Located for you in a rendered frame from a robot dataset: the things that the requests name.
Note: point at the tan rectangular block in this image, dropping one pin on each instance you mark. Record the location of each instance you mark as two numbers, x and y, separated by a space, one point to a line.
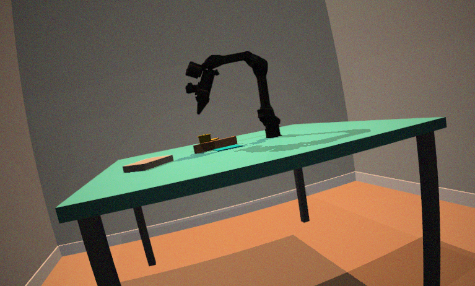
147 163

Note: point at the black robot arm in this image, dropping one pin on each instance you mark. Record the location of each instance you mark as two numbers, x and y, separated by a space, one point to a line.
266 112

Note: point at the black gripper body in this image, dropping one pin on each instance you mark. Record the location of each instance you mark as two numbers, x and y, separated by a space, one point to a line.
204 89

